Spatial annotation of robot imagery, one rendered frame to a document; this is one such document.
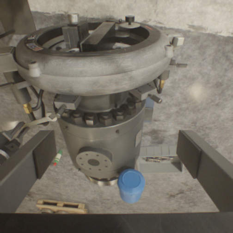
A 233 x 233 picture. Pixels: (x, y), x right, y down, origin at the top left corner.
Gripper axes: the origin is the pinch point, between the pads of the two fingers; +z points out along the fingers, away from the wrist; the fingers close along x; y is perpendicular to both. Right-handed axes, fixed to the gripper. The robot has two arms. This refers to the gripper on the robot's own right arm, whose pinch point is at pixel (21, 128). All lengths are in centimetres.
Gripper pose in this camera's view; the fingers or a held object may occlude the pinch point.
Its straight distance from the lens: 78.6
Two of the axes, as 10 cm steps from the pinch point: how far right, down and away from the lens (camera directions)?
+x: -4.4, -7.3, -5.3
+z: 1.9, -6.5, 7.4
